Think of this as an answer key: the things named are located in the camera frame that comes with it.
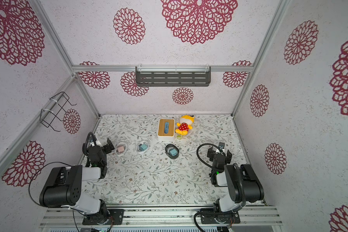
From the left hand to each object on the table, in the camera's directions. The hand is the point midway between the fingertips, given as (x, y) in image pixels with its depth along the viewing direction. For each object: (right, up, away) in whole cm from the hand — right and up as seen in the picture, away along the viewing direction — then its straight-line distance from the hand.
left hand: (102, 141), depth 92 cm
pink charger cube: (+9, -6, +6) cm, 13 cm away
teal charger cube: (+24, -4, +7) cm, 25 cm away
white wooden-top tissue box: (+40, +8, +15) cm, 43 cm away
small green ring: (+50, +2, +14) cm, 52 cm away
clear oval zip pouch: (+9, -2, +8) cm, 12 cm away
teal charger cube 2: (+45, -7, +3) cm, 46 cm away
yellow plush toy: (+55, +13, +17) cm, 59 cm away
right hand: (+75, -3, -1) cm, 75 cm away
